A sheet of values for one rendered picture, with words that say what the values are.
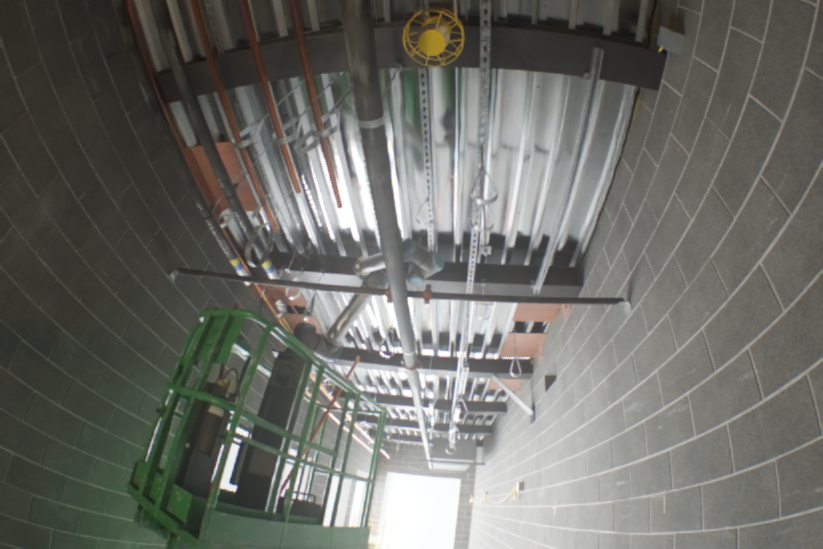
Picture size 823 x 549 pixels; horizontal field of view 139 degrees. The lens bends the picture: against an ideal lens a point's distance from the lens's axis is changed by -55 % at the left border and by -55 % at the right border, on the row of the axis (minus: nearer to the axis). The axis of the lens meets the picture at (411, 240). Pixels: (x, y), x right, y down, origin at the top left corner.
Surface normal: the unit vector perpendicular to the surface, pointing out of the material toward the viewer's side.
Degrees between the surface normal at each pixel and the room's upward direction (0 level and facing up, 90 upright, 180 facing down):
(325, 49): 180
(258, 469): 90
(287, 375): 90
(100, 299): 90
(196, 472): 90
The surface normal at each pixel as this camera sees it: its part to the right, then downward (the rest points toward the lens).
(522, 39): -0.13, 0.72
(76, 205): 0.99, 0.04
